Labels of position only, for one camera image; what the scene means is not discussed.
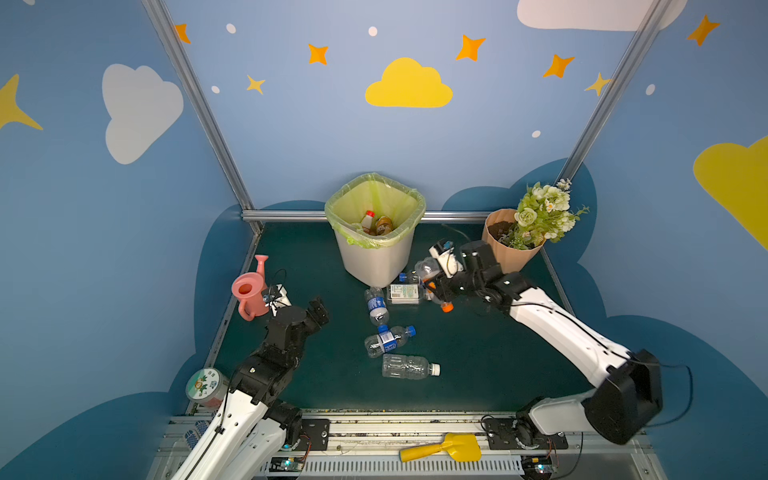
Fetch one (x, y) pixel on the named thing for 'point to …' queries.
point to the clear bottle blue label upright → (377, 308)
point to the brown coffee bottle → (383, 225)
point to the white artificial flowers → (542, 215)
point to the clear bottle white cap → (400, 366)
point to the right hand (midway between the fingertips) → (434, 277)
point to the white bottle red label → (367, 222)
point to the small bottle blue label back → (411, 277)
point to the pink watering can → (250, 289)
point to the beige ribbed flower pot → (510, 259)
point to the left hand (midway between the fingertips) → (313, 304)
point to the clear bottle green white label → (404, 293)
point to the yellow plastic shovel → (462, 447)
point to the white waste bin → (376, 266)
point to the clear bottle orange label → (425, 266)
